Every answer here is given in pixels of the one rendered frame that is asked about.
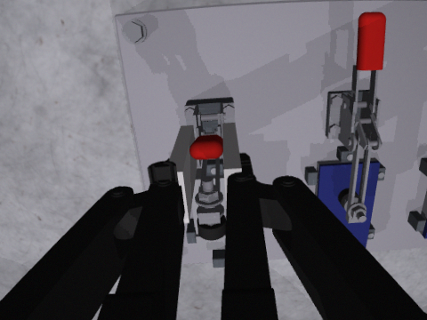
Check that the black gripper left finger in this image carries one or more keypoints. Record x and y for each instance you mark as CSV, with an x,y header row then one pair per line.
x,y
75,276

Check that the blue rectangular plate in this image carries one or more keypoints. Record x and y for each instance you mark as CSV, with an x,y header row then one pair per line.
x,y
333,177

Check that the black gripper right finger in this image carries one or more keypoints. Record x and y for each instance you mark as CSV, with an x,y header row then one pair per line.
x,y
342,278

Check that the dark blue flat plate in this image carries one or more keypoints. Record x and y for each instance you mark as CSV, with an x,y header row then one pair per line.
x,y
424,214

